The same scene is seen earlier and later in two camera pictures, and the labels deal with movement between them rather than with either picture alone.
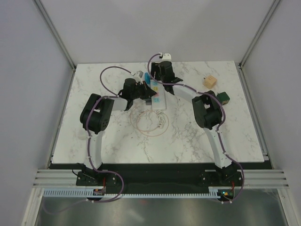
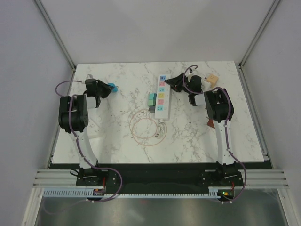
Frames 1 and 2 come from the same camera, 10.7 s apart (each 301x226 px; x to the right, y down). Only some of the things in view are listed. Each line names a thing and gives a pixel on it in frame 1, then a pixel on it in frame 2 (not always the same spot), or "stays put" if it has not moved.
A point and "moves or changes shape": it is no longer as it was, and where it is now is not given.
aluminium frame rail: x=61 y=177 stays put
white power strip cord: x=161 y=119 moves or changes shape
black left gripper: x=148 y=92 -> x=107 y=88
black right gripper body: x=154 y=68 -> x=187 y=84
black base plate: x=129 y=178 stays put
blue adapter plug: x=147 y=78 -> x=114 y=89
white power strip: x=159 y=100 moves or changes shape
